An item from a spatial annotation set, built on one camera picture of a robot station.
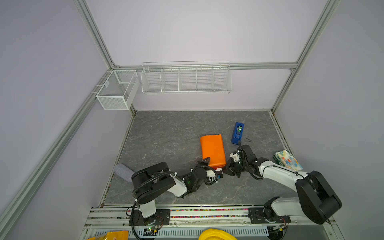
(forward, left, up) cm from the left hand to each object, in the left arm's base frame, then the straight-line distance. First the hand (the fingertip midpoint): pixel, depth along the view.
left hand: (209, 163), depth 87 cm
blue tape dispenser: (+19, -21, +1) cm, 29 cm away
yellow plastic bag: (-31, +43, -2) cm, 53 cm away
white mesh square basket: (+45, +56, +21) cm, 75 cm away
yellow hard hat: (-34, +2, 0) cm, 34 cm away
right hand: (-5, -6, 0) cm, 8 cm away
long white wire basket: (+49, +11, +26) cm, 57 cm away
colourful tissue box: (-1, -45, +1) cm, 45 cm away
